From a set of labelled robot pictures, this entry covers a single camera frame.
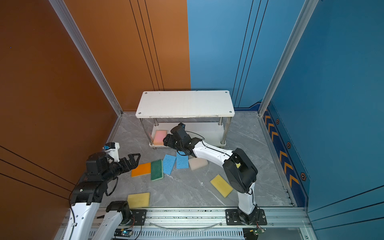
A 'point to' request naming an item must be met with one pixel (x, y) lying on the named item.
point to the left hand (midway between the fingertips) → (133, 155)
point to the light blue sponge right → (182, 161)
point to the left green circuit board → (123, 232)
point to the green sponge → (157, 171)
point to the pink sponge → (159, 137)
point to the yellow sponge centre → (222, 186)
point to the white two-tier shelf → (206, 114)
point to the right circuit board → (252, 233)
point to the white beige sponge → (195, 163)
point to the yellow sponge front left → (138, 200)
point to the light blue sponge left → (168, 162)
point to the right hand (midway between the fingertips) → (165, 141)
